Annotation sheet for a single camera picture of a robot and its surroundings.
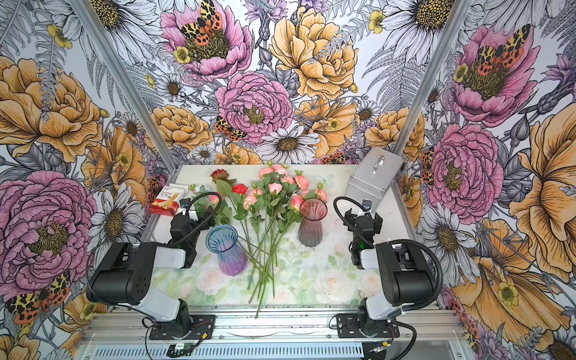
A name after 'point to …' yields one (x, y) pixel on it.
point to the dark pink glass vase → (313, 212)
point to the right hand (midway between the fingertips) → (361, 214)
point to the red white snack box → (168, 199)
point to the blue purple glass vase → (222, 239)
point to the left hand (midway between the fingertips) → (200, 213)
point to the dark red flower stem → (224, 183)
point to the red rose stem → (241, 189)
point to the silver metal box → (373, 176)
